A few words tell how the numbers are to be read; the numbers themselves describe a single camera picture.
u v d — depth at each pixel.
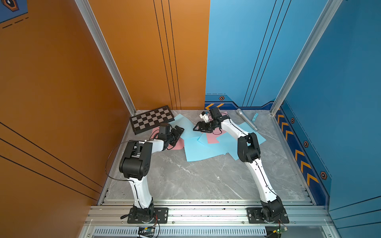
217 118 0.85
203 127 0.96
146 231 0.72
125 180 0.56
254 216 0.72
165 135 0.81
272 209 0.63
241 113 1.16
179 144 0.99
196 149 0.96
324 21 0.74
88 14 0.71
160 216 0.74
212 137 1.02
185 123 1.09
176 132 0.91
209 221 0.73
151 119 1.11
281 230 0.69
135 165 0.51
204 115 1.01
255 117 1.09
